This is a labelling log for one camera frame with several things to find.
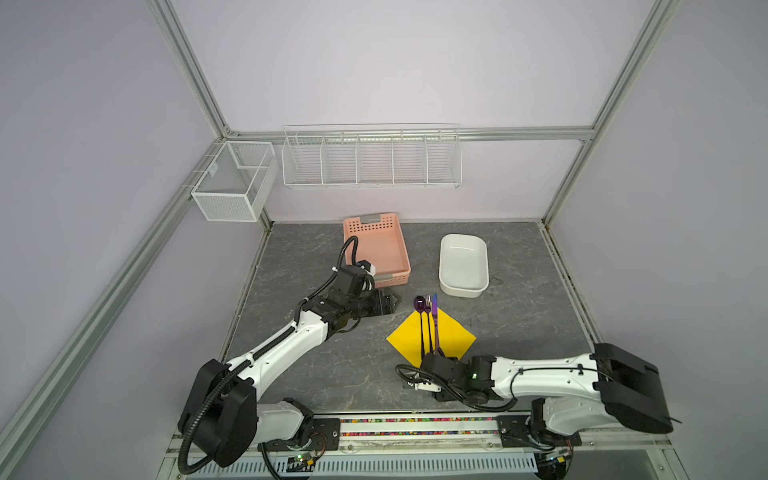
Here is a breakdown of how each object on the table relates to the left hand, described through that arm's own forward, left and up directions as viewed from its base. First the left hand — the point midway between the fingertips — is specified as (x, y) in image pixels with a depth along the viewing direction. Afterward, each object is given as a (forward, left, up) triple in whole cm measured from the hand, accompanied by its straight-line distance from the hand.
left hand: (390, 304), depth 82 cm
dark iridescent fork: (+6, -12, -14) cm, 19 cm away
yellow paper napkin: (-5, -5, -13) cm, 15 cm away
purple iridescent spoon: (+6, -10, -13) cm, 17 cm away
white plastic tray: (+19, -26, -11) cm, 34 cm away
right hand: (-15, -11, -12) cm, 22 cm away
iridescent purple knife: (+1, -14, -14) cm, 20 cm away
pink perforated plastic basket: (+35, +2, -15) cm, 38 cm away
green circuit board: (-33, +24, -16) cm, 44 cm away
